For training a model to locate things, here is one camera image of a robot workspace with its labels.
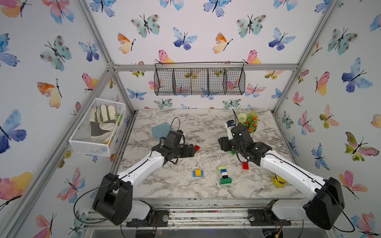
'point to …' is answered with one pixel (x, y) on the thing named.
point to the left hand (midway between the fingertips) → (191, 149)
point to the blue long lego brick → (194, 174)
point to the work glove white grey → (103, 120)
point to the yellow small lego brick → (198, 172)
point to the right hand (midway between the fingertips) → (225, 137)
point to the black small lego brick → (224, 176)
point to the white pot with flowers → (249, 119)
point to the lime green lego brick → (222, 167)
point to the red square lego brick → (197, 148)
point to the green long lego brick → (225, 180)
